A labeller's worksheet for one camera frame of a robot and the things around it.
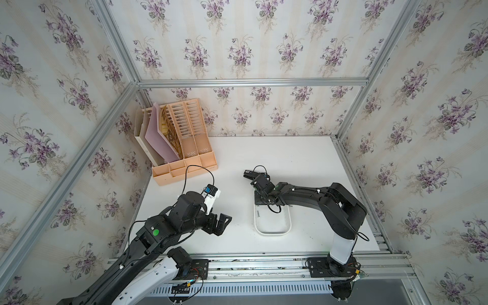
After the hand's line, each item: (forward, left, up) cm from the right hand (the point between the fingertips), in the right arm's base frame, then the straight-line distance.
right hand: (260, 198), depth 93 cm
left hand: (-17, +14, +20) cm, 30 cm away
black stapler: (+13, +5, +1) cm, 14 cm away
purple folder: (+16, +49, +25) cm, 57 cm away
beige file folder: (+22, +56, +30) cm, 67 cm away
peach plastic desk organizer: (+27, +47, +14) cm, 56 cm away
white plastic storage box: (-13, -4, +2) cm, 13 cm away
